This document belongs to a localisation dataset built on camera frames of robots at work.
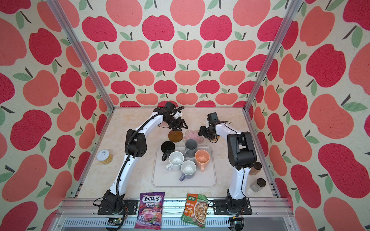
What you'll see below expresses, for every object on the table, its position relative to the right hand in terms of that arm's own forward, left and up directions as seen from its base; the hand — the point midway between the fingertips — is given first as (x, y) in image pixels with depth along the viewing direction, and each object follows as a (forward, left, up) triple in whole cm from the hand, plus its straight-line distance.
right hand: (204, 133), depth 101 cm
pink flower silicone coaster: (+1, +10, -3) cm, 11 cm away
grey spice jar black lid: (-33, -28, +5) cm, 44 cm away
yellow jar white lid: (-26, +61, +3) cm, 67 cm away
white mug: (-21, +18, -2) cm, 27 cm away
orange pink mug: (-18, +1, -2) cm, 18 cm away
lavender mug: (-26, +9, -1) cm, 28 cm away
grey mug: (-13, +9, +2) cm, 16 cm away
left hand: (+1, +13, +4) cm, 13 cm away
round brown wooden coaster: (-2, +21, -3) cm, 21 cm away
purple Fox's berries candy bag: (-50, +26, 0) cm, 57 cm away
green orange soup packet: (-47, +4, -1) cm, 47 cm away
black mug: (-17, +23, +7) cm, 30 cm away
